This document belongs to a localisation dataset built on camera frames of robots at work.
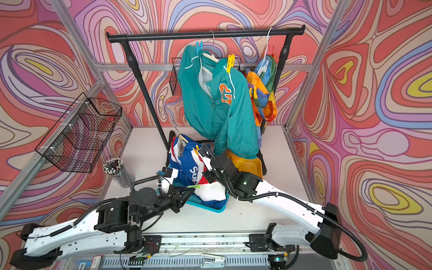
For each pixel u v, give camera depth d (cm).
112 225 44
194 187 61
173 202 52
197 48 62
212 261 69
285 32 56
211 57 59
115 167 79
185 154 73
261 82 64
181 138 75
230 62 53
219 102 69
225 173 49
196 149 69
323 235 38
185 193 61
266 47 58
